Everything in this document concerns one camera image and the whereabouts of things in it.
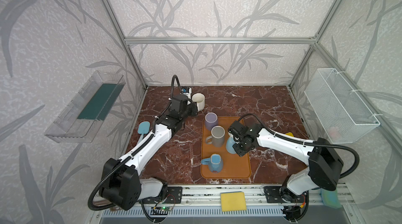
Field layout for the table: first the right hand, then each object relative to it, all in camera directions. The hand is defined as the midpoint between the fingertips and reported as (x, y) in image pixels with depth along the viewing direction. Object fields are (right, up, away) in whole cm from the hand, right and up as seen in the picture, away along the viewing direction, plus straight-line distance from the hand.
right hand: (239, 144), depth 84 cm
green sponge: (+39, -21, -14) cm, 47 cm away
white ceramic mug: (-23, +25, +18) cm, 38 cm away
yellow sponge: (-5, -23, -12) cm, 27 cm away
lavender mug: (-15, +12, +7) cm, 21 cm away
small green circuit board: (-36, -25, -14) cm, 46 cm away
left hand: (-23, +25, -2) cm, 34 cm away
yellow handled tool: (+32, +4, +9) cm, 34 cm away
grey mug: (-11, +7, -1) cm, 13 cm away
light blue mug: (-5, +2, -4) cm, 7 cm away
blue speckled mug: (-13, -6, -10) cm, 18 cm away
